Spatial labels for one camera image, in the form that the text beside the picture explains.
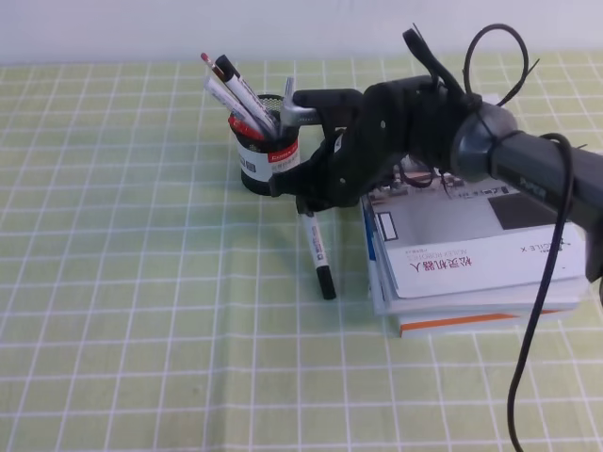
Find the white marker with black cap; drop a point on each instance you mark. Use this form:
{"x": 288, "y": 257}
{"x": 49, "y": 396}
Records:
{"x": 239, "y": 87}

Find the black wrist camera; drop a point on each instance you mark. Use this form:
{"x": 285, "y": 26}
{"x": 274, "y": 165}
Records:
{"x": 330, "y": 108}

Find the white pen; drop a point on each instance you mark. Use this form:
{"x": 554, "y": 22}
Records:
{"x": 234, "y": 106}

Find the top brochure with red text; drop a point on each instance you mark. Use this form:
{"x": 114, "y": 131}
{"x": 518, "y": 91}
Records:
{"x": 410, "y": 178}

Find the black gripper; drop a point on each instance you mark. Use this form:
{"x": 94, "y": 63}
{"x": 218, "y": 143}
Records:
{"x": 348, "y": 173}

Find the pencil with red eraser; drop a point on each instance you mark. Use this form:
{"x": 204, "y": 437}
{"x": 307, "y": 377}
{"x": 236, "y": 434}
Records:
{"x": 215, "y": 69}

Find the black mesh pen holder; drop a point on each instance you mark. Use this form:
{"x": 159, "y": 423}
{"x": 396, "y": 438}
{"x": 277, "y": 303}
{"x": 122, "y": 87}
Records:
{"x": 258, "y": 160}

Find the blue-edged thin booklet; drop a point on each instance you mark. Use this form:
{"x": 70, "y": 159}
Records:
{"x": 369, "y": 227}

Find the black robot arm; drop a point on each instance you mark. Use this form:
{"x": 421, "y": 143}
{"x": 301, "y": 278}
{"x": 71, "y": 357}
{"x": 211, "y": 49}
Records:
{"x": 477, "y": 141}

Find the bottom book with orange stripe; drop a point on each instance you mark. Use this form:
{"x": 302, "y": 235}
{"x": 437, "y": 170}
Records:
{"x": 415, "y": 323}

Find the red pen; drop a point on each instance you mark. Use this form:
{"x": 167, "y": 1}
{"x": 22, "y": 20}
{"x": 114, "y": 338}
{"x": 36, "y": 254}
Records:
{"x": 242, "y": 128}

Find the green checkered tablecloth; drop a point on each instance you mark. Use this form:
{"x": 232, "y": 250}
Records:
{"x": 149, "y": 302}

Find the white middle book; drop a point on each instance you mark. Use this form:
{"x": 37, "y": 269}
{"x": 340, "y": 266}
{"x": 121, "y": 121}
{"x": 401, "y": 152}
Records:
{"x": 471, "y": 303}

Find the grey marker with black cap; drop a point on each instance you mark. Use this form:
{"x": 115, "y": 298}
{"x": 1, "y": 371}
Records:
{"x": 319, "y": 256}

